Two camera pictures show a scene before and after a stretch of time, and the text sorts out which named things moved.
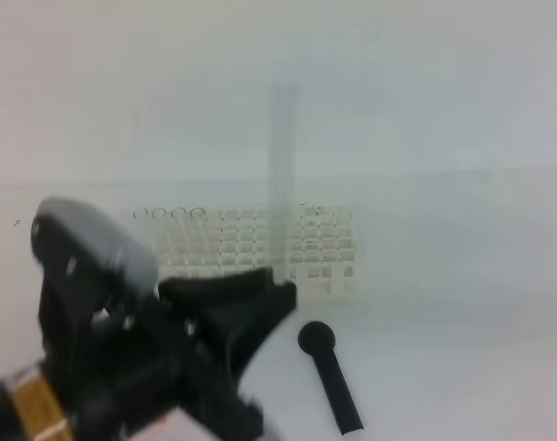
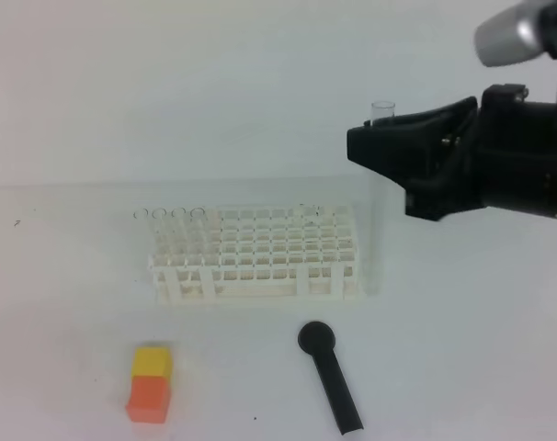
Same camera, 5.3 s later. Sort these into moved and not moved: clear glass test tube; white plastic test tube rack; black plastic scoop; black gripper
Moved: clear glass test tube; black gripper
Not moved: black plastic scoop; white plastic test tube rack
